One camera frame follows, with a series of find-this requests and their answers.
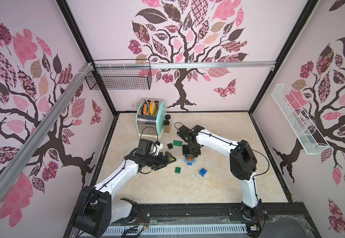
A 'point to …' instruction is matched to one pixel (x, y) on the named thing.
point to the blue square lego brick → (189, 163)
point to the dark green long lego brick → (177, 143)
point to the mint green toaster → (150, 117)
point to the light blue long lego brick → (187, 161)
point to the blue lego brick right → (202, 172)
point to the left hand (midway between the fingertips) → (170, 165)
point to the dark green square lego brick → (178, 170)
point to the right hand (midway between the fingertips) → (189, 158)
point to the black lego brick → (170, 146)
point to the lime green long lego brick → (170, 159)
